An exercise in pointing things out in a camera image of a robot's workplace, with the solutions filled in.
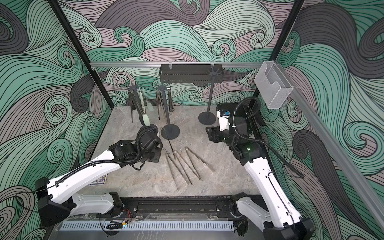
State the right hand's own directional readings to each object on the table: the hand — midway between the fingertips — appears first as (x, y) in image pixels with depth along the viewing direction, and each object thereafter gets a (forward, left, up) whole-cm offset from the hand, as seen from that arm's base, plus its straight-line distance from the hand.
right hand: (210, 128), depth 71 cm
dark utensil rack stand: (+17, +25, -27) cm, 40 cm away
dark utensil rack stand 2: (+30, -3, -28) cm, 41 cm away
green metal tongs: (+14, +36, +2) cm, 39 cm away
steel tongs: (-11, +17, -27) cm, 34 cm away
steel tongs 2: (+3, +12, -28) cm, 31 cm away
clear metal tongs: (+16, +21, -2) cm, 26 cm away
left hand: (-8, +26, -8) cm, 28 cm away
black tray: (+34, -31, -23) cm, 52 cm away
